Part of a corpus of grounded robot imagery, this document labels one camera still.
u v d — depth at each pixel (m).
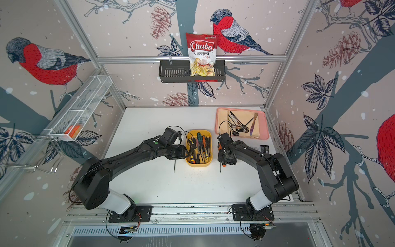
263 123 1.11
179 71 1.07
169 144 0.71
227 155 0.66
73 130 0.66
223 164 0.88
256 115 1.15
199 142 0.96
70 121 0.73
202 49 0.82
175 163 0.90
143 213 0.73
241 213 0.73
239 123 1.10
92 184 0.43
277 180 0.44
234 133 1.01
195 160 0.90
